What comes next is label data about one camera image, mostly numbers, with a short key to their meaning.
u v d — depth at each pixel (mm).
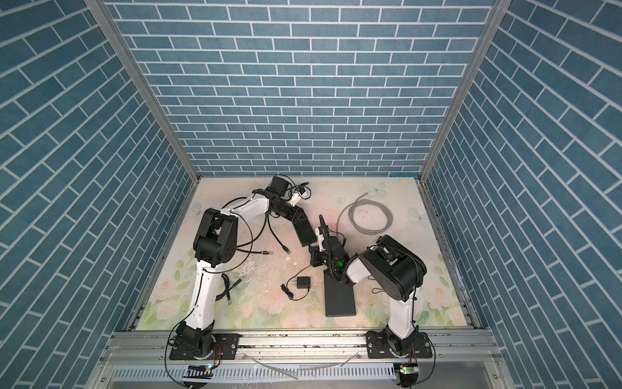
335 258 745
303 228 997
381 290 693
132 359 732
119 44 765
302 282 862
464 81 866
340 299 825
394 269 517
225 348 735
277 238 988
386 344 666
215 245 605
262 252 937
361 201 1113
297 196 966
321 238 866
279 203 850
